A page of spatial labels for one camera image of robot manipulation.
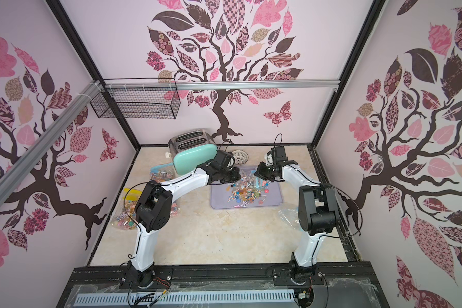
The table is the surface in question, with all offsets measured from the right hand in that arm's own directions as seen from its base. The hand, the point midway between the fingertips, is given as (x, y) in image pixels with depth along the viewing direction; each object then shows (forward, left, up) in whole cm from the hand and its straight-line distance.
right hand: (255, 171), depth 94 cm
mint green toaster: (+8, +33, +9) cm, 35 cm away
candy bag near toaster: (+5, +51, -7) cm, 51 cm away
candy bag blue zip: (-3, +2, -4) cm, 5 cm away
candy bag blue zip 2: (-20, -17, -11) cm, 28 cm away
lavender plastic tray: (-11, -9, -9) cm, 17 cm away
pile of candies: (-7, +3, -7) cm, 10 cm away
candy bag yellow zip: (-19, +62, -7) cm, 65 cm away
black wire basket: (+51, +71, +8) cm, 88 cm away
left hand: (-3, +7, -1) cm, 8 cm away
